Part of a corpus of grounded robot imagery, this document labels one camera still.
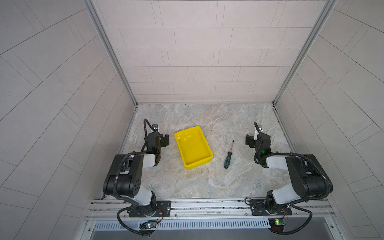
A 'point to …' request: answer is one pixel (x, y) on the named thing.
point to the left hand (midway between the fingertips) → (161, 131)
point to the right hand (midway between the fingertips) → (254, 133)
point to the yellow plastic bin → (194, 148)
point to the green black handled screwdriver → (227, 161)
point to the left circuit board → (149, 224)
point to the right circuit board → (277, 224)
